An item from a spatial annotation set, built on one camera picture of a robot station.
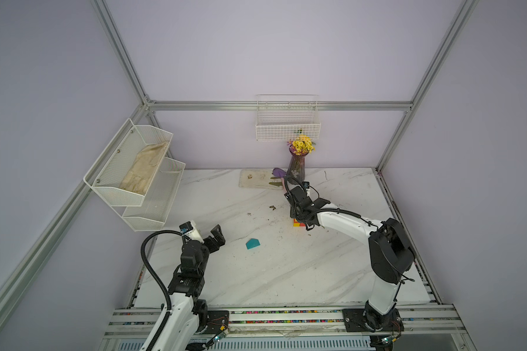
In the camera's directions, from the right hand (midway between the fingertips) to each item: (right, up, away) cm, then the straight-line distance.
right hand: (298, 207), depth 93 cm
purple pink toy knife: (-8, +17, +25) cm, 31 cm away
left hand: (-36, -8, -10) cm, 38 cm away
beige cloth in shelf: (-60, +12, -16) cm, 63 cm away
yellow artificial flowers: (+2, +28, +5) cm, 28 cm away
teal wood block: (-20, -16, 0) cm, 26 cm away
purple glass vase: (0, +20, +11) cm, 23 cm away
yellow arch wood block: (-1, -8, +3) cm, 9 cm away
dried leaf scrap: (-11, -1, +12) cm, 16 cm away
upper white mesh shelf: (-64, +18, -20) cm, 70 cm away
